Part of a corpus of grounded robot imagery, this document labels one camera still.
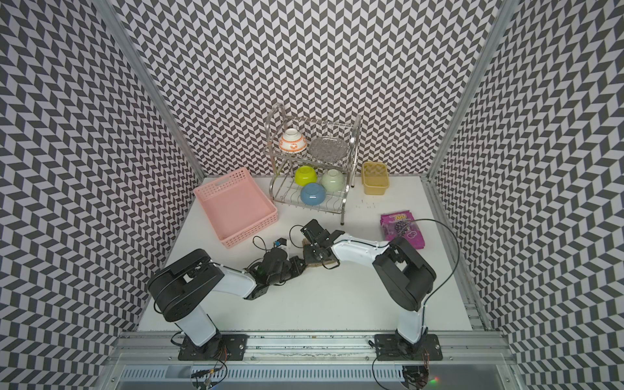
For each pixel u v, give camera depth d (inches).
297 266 34.1
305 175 42.7
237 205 43.3
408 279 18.7
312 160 32.5
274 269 28.0
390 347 28.5
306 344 29.4
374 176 47.1
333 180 41.7
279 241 33.4
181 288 18.4
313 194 40.6
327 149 43.7
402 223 37.7
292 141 34.9
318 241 27.9
